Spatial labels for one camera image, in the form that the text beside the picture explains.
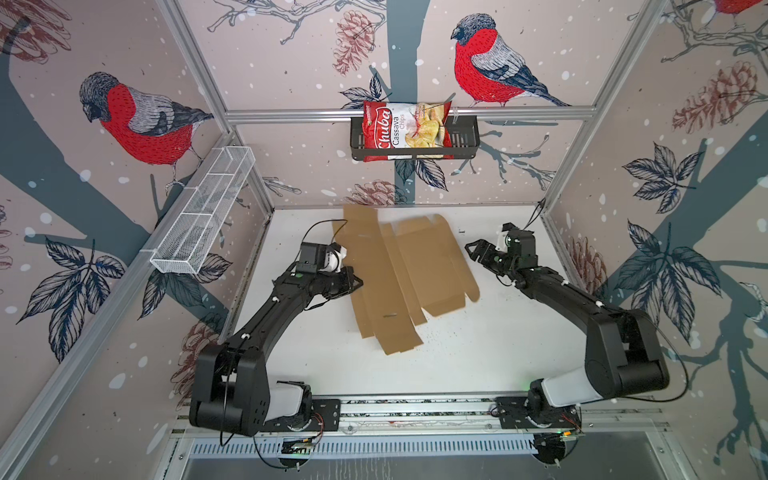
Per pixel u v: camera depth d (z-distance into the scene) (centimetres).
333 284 73
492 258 80
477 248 83
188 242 71
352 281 75
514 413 73
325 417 73
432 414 76
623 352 44
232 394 41
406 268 98
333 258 73
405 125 88
